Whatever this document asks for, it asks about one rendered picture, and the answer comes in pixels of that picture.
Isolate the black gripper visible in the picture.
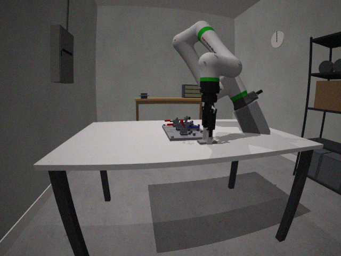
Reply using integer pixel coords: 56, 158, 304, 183
201, 94, 217, 144

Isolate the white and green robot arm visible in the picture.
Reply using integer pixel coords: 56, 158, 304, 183
173, 21, 263, 110

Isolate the red-handled toggle clamp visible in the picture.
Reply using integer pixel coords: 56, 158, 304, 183
167, 121, 192, 131

